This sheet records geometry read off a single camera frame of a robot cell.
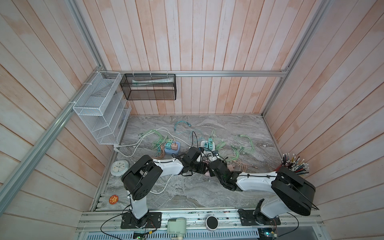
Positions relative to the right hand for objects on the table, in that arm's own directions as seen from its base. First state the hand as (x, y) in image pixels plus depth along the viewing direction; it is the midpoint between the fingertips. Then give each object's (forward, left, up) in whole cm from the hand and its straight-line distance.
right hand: (211, 162), depth 91 cm
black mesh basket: (+46, +43, +23) cm, 67 cm away
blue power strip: (+9, +25, +2) cm, 27 cm away
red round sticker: (-23, +55, -2) cm, 59 cm away
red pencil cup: (-7, -40, +15) cm, 43 cm away
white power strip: (+9, +2, +4) cm, 11 cm away
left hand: (-5, +4, -2) cm, 7 cm away
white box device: (-34, +19, +1) cm, 39 cm away
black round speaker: (-32, +2, +2) cm, 32 cm away
